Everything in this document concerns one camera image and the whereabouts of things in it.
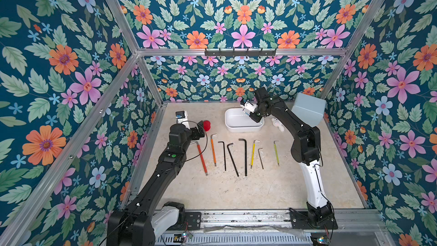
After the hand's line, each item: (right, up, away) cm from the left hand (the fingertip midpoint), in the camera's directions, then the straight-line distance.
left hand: (195, 121), depth 80 cm
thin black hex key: (+13, -19, +15) cm, 27 cm away
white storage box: (+20, 0, +26) cm, 33 cm away
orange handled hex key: (+6, -9, +22) cm, 24 cm away
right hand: (+31, +5, +19) cm, 37 cm away
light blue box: (+63, +7, +16) cm, 65 cm away
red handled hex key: (+1, -21, +13) cm, 25 cm away
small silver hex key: (+35, -16, +18) cm, 42 cm away
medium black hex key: (+18, -21, +13) cm, 30 cm away
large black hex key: (+25, -28, +8) cm, 38 cm away
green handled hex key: (+43, -18, +16) cm, 50 cm away
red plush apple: (+2, -3, +24) cm, 25 cm away
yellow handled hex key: (+30, -19, +15) cm, 38 cm away
